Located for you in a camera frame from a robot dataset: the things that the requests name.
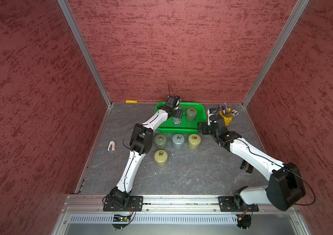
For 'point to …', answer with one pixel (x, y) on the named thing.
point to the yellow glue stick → (131, 102)
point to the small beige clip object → (111, 146)
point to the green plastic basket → (186, 127)
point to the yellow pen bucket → (227, 119)
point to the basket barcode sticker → (176, 122)
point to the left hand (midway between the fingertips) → (176, 112)
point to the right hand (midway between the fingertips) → (204, 125)
